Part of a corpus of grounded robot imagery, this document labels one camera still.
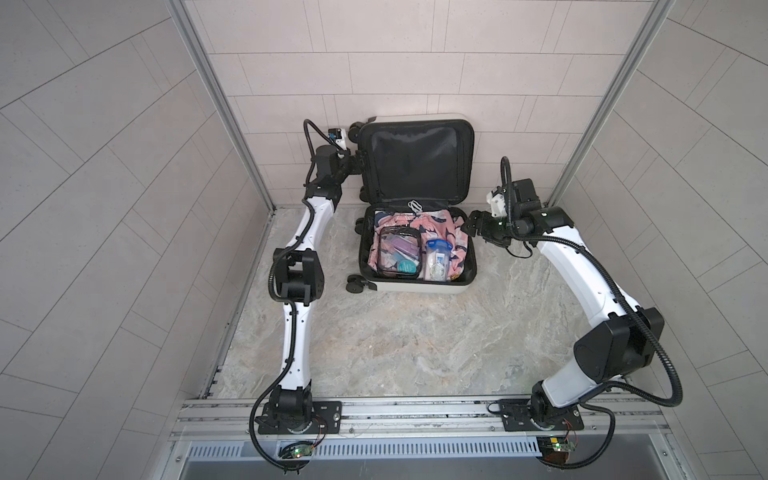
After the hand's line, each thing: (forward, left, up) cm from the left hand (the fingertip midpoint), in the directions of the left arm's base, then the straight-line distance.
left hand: (362, 140), depth 93 cm
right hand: (-30, -30, -7) cm, 43 cm away
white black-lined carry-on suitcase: (-4, -18, -11) cm, 22 cm away
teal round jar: (-32, -14, -23) cm, 42 cm away
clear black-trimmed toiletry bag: (-27, -12, -23) cm, 37 cm away
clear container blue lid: (-29, -24, -21) cm, 43 cm away
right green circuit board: (-77, -48, -30) cm, 95 cm away
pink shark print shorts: (-16, -26, -22) cm, 38 cm away
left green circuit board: (-78, +11, -26) cm, 83 cm away
